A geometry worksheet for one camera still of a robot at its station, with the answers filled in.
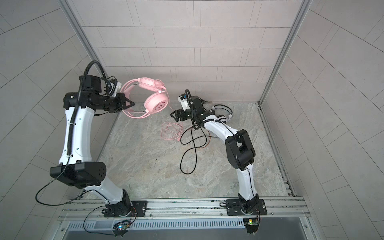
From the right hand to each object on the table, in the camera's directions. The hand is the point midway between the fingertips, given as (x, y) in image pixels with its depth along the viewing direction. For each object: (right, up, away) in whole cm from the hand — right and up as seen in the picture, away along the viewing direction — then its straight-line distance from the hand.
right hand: (176, 112), depth 88 cm
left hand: (-16, +6, -18) cm, 25 cm away
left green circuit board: (-19, -50, -25) cm, 59 cm away
